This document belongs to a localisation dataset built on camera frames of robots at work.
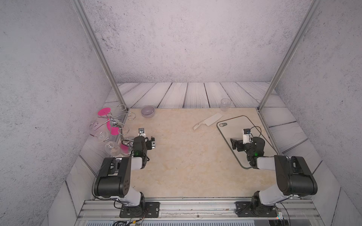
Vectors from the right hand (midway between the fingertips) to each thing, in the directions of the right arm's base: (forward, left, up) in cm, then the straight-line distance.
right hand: (240, 137), depth 94 cm
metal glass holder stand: (-5, +74, +23) cm, 77 cm away
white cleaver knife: (+19, +18, -6) cm, 27 cm away
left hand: (0, +62, +1) cm, 62 cm away
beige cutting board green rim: (+16, -1, -11) cm, 19 cm away
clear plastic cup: (+36, +4, -2) cm, 36 cm away
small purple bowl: (+27, +67, -2) cm, 72 cm away
